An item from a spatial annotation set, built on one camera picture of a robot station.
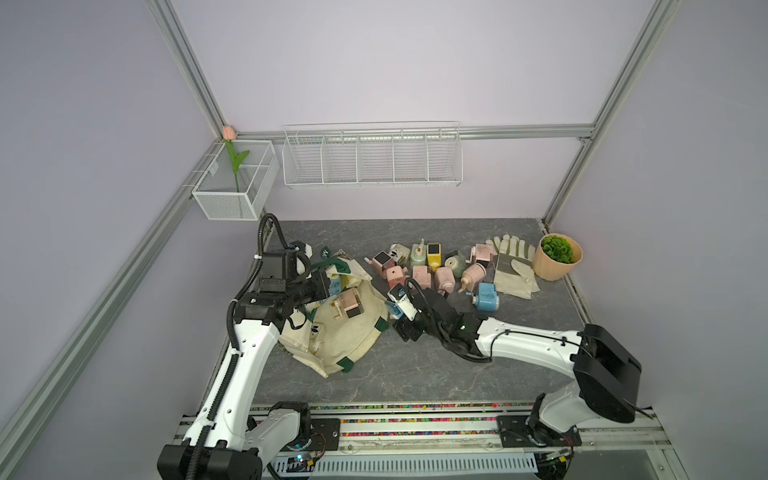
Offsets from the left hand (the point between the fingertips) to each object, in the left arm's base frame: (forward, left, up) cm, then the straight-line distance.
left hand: (330, 282), depth 75 cm
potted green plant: (+13, -70, -12) cm, 73 cm away
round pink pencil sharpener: (+10, -43, -16) cm, 47 cm away
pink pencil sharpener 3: (+13, -26, -18) cm, 35 cm away
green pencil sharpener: (+20, -26, -16) cm, 37 cm away
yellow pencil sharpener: (+19, -32, -16) cm, 40 cm away
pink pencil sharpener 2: (+12, -18, -17) cm, 27 cm away
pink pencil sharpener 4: (+8, -33, -15) cm, 38 cm away
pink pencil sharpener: (+17, -13, -16) cm, 27 cm away
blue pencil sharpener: (+2, -46, -18) cm, 50 cm away
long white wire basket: (+45, -12, +7) cm, 48 cm away
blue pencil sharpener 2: (-7, -16, -5) cm, 18 cm away
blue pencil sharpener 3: (+9, +2, -16) cm, 19 cm away
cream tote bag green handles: (-2, 0, -22) cm, 23 cm away
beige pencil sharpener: (+24, -20, -18) cm, 36 cm away
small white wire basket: (+33, +28, +8) cm, 44 cm away
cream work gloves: (+14, -60, -23) cm, 65 cm away
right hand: (-3, -18, -10) cm, 21 cm away
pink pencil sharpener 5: (+3, -2, -18) cm, 18 cm away
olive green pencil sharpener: (+16, -39, -16) cm, 45 cm away
